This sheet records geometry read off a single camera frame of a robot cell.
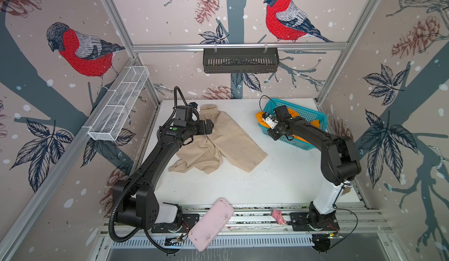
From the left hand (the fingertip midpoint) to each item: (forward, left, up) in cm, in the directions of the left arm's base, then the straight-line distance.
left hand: (205, 124), depth 82 cm
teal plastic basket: (+21, -54, -14) cm, 60 cm away
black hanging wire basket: (+43, -19, +7) cm, 48 cm away
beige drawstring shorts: (+3, -11, -21) cm, 24 cm away
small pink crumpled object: (-36, -32, -18) cm, 52 cm away
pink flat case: (-41, -2, -18) cm, 45 cm away
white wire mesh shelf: (-5, +39, +9) cm, 40 cm away
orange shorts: (+19, -52, -15) cm, 57 cm away
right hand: (+5, -37, -15) cm, 40 cm away
